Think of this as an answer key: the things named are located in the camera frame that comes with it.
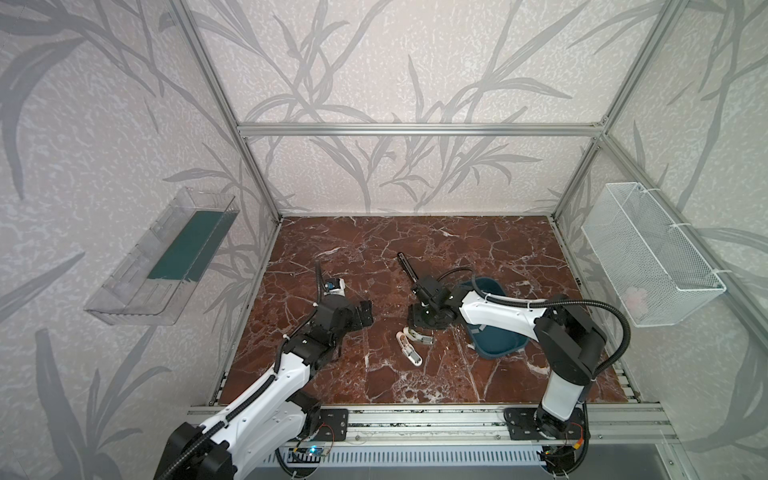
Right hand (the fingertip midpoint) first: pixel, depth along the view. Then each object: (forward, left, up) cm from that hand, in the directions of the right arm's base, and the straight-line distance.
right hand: (413, 312), depth 90 cm
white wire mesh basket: (-6, -51, +30) cm, 59 cm away
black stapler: (+18, +2, -2) cm, 19 cm away
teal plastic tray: (-8, -23, -2) cm, 25 cm away
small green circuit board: (-34, +24, -3) cm, 42 cm away
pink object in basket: (-5, -54, +18) cm, 57 cm away
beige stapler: (-7, 0, 0) cm, 7 cm away
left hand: (+1, +15, +8) cm, 17 cm away
